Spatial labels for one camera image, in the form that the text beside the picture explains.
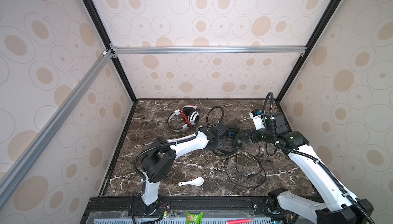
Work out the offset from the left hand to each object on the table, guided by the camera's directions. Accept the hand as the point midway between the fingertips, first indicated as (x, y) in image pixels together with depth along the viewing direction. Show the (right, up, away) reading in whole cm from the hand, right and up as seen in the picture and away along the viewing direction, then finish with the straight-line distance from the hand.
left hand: (223, 143), depth 87 cm
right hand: (+12, +9, -10) cm, 18 cm away
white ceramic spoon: (-14, -19, -6) cm, 25 cm away
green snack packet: (-16, -30, -18) cm, 39 cm away
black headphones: (+2, -3, +9) cm, 10 cm away
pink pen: (+5, -32, -17) cm, 37 cm away
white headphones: (-19, +17, +13) cm, 28 cm away
